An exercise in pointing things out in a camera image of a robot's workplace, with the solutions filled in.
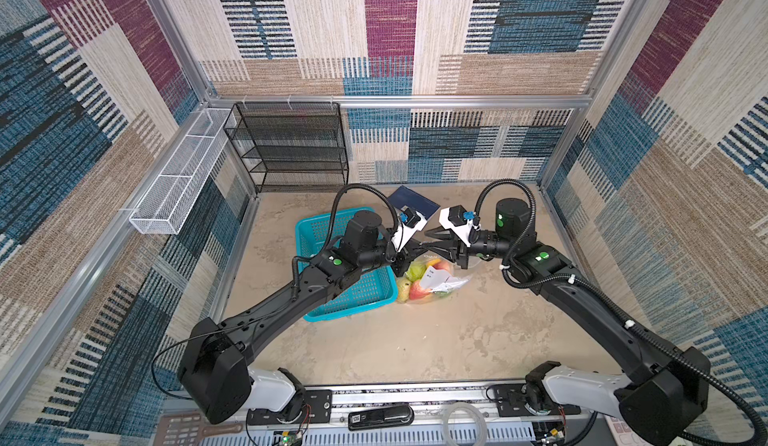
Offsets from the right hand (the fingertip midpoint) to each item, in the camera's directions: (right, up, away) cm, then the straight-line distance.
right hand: (427, 241), depth 69 cm
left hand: (0, -1, +3) cm, 3 cm away
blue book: (-2, +13, +47) cm, 48 cm away
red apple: (-1, -15, +14) cm, 21 cm away
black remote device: (-8, -40, 0) cm, 41 cm away
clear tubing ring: (+13, -43, +2) cm, 45 cm away
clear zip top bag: (+3, -11, +12) cm, 16 cm away
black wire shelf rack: (-40, +31, +40) cm, 65 cm away
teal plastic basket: (-14, -17, +25) cm, 33 cm away
